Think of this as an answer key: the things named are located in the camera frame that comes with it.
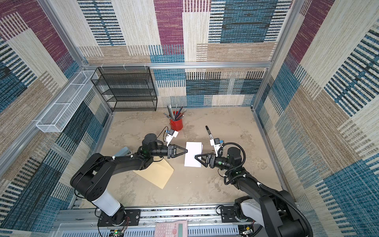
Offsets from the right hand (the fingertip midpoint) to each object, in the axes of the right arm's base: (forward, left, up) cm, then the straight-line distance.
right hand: (199, 158), depth 79 cm
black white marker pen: (+26, -8, -13) cm, 30 cm away
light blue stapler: (+9, +45, -8) cm, 47 cm away
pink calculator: (-29, +11, -13) cm, 34 cm away
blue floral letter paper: (+4, +3, +4) cm, 6 cm away
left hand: (+1, +6, +4) cm, 7 cm away
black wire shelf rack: (+53, +51, +6) cm, 74 cm away
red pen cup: (+29, +14, -7) cm, 33 cm away
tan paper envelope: (-1, +25, -17) cm, 30 cm away
